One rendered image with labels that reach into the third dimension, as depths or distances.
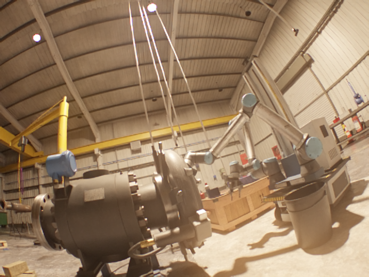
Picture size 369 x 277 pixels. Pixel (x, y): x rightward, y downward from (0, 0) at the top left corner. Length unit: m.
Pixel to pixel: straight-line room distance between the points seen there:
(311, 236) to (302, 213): 0.18
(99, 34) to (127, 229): 8.72
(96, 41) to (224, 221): 9.00
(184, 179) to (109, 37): 8.64
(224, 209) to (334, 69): 8.19
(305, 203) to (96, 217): 1.17
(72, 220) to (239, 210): 1.85
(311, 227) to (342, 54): 8.31
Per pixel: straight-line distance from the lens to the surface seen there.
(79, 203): 1.02
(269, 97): 1.89
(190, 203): 0.87
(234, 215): 2.17
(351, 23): 9.06
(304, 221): 1.09
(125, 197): 0.95
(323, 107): 9.35
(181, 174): 0.90
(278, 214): 1.80
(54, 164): 1.10
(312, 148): 1.25
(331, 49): 9.19
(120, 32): 9.04
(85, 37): 9.19
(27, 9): 9.24
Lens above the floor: 0.62
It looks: 19 degrees up
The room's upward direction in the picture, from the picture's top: 17 degrees counter-clockwise
